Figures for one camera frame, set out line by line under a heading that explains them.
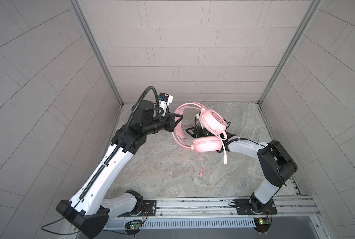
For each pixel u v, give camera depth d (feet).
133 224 2.11
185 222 2.23
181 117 2.00
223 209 2.33
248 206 2.32
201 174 2.68
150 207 2.34
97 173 1.25
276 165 1.47
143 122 1.52
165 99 1.80
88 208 1.15
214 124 1.55
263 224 2.23
